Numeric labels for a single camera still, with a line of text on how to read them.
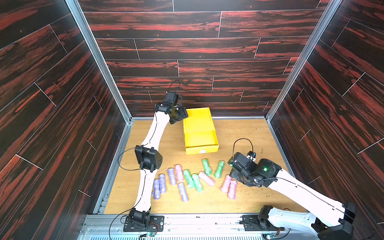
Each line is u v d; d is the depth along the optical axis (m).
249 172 0.51
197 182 0.86
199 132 0.89
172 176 0.89
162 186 0.84
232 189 0.83
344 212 0.39
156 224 0.72
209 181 0.87
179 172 0.89
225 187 0.84
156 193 0.82
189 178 0.86
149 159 0.60
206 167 0.91
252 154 0.63
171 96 0.74
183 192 0.82
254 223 0.73
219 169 0.90
